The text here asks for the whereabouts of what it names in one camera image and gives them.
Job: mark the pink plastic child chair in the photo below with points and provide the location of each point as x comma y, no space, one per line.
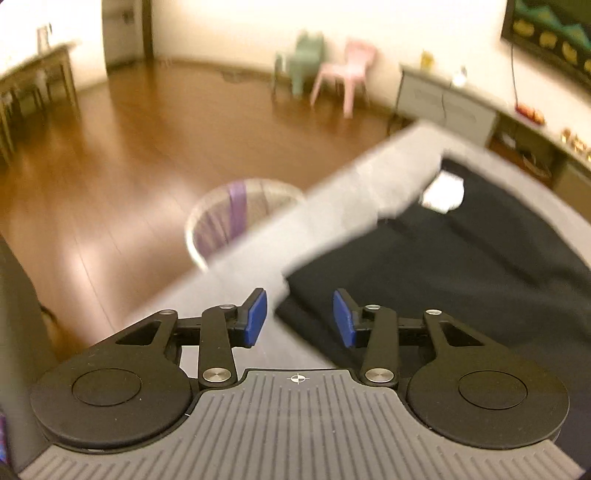
352,73

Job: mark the red fruit plate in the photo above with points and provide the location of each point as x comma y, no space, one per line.
530,113

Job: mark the black trousers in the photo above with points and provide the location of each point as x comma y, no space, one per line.
492,263

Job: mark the white wire waste basket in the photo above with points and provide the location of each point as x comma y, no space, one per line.
228,212

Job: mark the green plastic child chair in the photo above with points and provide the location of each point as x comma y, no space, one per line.
300,65

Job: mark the long grey TV cabinet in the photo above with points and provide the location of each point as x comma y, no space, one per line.
558,159

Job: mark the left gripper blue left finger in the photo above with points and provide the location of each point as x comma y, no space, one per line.
223,328

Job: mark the dark patterned wall tapestry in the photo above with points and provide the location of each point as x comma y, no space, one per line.
557,32

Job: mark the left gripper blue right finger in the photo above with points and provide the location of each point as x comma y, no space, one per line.
375,329

